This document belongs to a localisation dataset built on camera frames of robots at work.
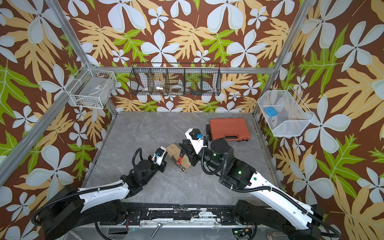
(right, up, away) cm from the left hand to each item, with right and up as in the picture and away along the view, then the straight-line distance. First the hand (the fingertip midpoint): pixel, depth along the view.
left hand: (166, 150), depth 82 cm
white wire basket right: (+69, +19, -4) cm, 71 cm away
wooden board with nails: (+3, -2, +13) cm, 14 cm away
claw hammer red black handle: (+8, -5, -7) cm, 12 cm away
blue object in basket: (+61, +22, +4) cm, 65 cm away
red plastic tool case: (+43, +11, +28) cm, 52 cm away
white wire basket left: (-45, +36, +5) cm, 58 cm away
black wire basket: (+4, +45, +14) cm, 47 cm away
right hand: (+10, +7, -22) cm, 25 cm away
